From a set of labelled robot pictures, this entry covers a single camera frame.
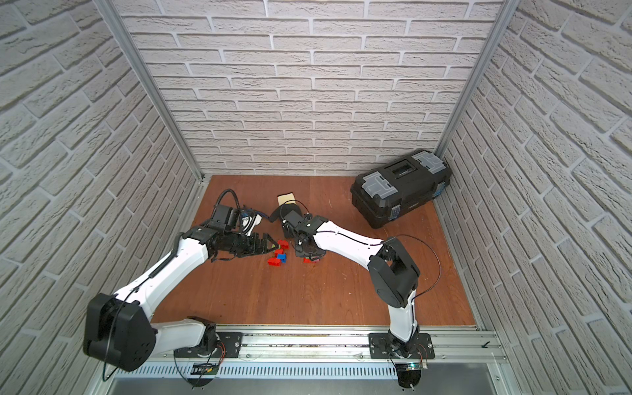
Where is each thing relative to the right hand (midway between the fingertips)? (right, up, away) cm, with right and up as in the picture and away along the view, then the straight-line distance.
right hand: (310, 250), depth 87 cm
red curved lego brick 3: (-1, -5, +4) cm, 7 cm away
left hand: (-13, +3, -7) cm, 15 cm away
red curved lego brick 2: (-14, -5, +2) cm, 15 cm away
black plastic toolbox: (+27, +20, +3) cm, 34 cm away
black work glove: (-13, +14, +16) cm, 25 cm away
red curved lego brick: (-10, +1, +5) cm, 12 cm away
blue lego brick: (-11, -3, +2) cm, 11 cm away
